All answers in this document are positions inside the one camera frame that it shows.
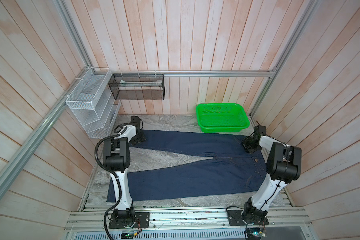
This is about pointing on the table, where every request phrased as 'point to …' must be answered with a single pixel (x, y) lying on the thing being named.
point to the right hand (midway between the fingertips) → (242, 143)
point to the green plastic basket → (221, 117)
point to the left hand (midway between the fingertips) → (141, 142)
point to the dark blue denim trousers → (229, 166)
